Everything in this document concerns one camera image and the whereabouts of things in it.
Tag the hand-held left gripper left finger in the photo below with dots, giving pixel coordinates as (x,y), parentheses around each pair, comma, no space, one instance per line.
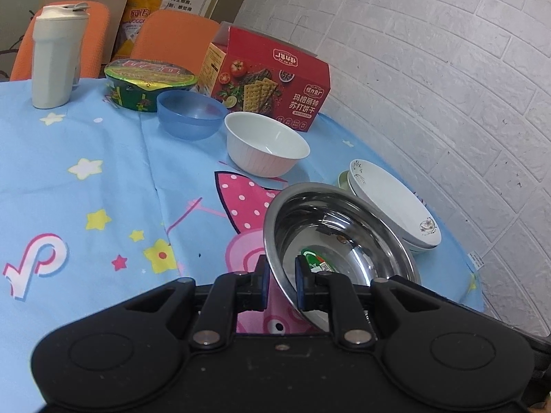
(261,285)

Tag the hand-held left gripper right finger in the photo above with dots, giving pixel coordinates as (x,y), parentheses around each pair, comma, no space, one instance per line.
(301,285)

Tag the stainless steel bowl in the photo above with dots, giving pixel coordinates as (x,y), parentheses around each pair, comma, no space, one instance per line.
(340,223)

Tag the white floral deep plate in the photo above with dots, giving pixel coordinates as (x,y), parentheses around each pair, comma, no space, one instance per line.
(419,247)
(396,202)

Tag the white ribbed bowl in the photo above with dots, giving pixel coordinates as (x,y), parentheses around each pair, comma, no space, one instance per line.
(267,146)

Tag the blue plastic bowl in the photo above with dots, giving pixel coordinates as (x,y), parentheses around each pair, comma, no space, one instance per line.
(189,116)

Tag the blue cartoon pig tablecloth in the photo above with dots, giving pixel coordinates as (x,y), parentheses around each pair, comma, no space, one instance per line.
(86,206)

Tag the red cracker box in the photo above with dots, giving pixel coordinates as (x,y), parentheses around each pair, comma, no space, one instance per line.
(275,73)

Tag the green instant noodle bowl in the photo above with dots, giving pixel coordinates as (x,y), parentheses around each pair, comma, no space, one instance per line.
(146,77)

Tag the orange chair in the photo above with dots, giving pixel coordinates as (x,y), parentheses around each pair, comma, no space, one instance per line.
(97,38)
(172,38)

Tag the yellow snack packet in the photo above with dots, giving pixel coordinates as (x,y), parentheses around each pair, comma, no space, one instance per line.
(135,19)

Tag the white lidded tumbler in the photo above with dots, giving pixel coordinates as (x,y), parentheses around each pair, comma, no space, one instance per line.
(54,60)

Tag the brown paper bag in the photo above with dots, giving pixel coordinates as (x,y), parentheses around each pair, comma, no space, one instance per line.
(107,2)

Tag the frosted glass panel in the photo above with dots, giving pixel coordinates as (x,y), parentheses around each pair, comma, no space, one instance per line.
(13,17)

